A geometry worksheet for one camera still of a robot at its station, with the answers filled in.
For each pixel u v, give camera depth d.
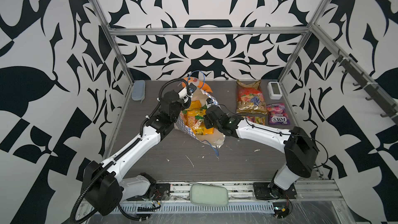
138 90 1.17
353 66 0.65
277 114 0.99
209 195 0.71
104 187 0.39
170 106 0.56
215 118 0.65
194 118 0.87
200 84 1.11
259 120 0.98
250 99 1.02
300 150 0.45
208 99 0.75
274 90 1.09
